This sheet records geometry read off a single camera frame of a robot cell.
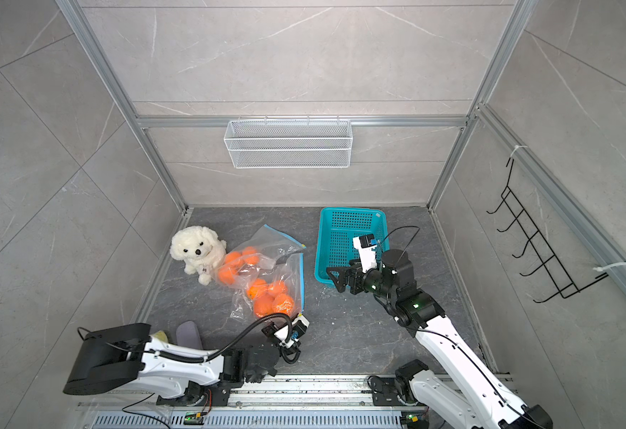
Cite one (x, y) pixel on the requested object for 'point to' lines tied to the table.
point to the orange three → (280, 288)
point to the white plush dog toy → (199, 247)
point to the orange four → (257, 289)
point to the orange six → (250, 256)
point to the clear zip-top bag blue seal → (266, 273)
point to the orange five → (232, 257)
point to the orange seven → (226, 275)
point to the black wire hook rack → (537, 241)
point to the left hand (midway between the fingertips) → (298, 313)
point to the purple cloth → (187, 335)
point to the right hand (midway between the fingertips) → (341, 265)
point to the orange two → (264, 305)
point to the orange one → (283, 304)
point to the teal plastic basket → (336, 230)
